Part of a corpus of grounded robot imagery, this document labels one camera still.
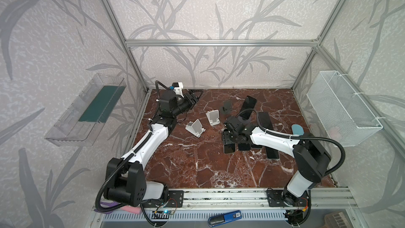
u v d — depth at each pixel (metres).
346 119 0.63
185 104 0.70
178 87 0.73
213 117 0.99
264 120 1.05
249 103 0.95
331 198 0.75
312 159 0.45
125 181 0.41
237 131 0.68
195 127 0.92
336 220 0.68
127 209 0.71
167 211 0.71
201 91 0.75
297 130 0.97
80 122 0.64
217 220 0.64
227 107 1.15
